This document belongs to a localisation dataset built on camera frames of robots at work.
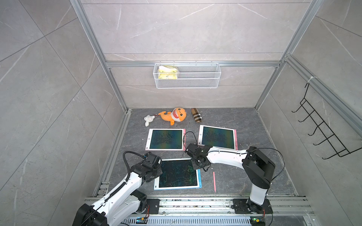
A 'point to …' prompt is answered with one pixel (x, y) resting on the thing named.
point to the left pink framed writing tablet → (166, 139)
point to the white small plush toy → (148, 119)
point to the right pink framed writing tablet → (218, 137)
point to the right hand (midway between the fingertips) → (197, 165)
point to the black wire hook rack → (338, 147)
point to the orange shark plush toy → (178, 115)
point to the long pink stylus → (214, 181)
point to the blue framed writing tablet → (178, 173)
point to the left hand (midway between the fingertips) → (160, 169)
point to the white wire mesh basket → (185, 76)
